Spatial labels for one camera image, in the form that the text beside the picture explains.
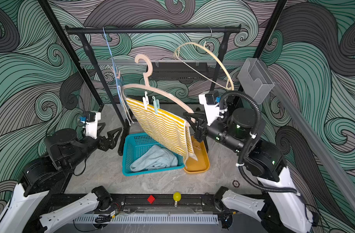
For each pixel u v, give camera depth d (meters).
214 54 0.57
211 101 0.36
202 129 0.38
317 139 0.53
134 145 0.92
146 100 0.59
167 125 0.57
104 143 0.48
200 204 0.73
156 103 0.55
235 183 0.80
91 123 0.45
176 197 0.73
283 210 0.35
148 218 0.70
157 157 0.82
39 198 0.36
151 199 0.73
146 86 0.52
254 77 0.78
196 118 0.43
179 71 0.72
